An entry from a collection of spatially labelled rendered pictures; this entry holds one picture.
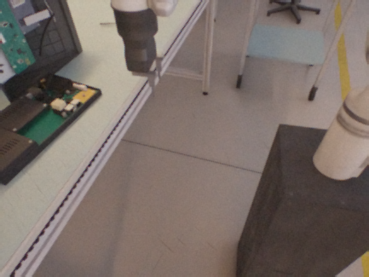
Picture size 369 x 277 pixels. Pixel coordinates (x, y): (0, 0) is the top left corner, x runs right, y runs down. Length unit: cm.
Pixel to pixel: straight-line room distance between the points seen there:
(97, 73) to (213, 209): 108
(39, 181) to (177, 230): 108
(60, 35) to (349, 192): 76
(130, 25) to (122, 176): 131
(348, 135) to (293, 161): 15
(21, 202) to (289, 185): 53
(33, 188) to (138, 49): 30
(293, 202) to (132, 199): 112
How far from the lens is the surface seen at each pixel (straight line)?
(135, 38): 52
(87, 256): 154
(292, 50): 230
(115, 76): 69
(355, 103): 59
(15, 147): 55
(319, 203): 67
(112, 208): 162
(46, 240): 53
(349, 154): 66
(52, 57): 79
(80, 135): 56
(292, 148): 75
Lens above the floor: 138
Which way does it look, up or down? 47 degrees down
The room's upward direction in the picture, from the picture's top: 1 degrees counter-clockwise
